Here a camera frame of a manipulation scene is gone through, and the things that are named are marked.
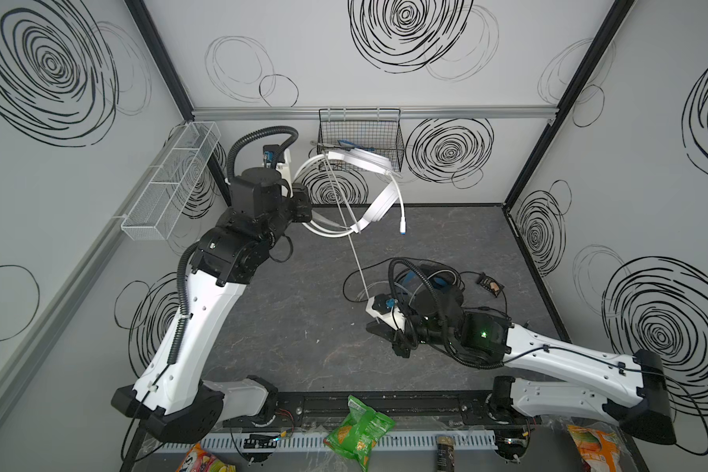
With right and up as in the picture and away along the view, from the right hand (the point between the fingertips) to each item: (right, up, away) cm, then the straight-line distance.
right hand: (365, 329), depth 65 cm
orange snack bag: (+52, -27, 0) cm, 59 cm away
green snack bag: (-2, -24, +1) cm, 25 cm away
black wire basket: (+3, +56, +31) cm, 64 cm away
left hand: (-14, +32, -4) cm, 34 cm away
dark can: (+18, -28, +1) cm, 34 cm away
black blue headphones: (+21, +4, +24) cm, 32 cm away
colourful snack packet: (-37, -29, 0) cm, 47 cm away
